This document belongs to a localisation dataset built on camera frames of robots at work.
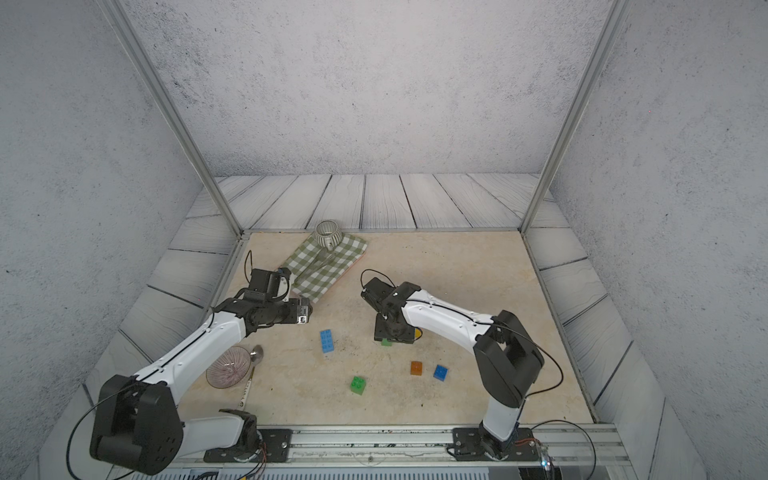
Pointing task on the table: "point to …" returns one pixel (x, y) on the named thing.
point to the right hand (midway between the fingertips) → (388, 338)
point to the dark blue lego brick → (440, 372)
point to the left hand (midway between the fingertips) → (303, 308)
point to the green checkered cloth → (316, 272)
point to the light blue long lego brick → (326, 337)
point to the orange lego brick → (416, 368)
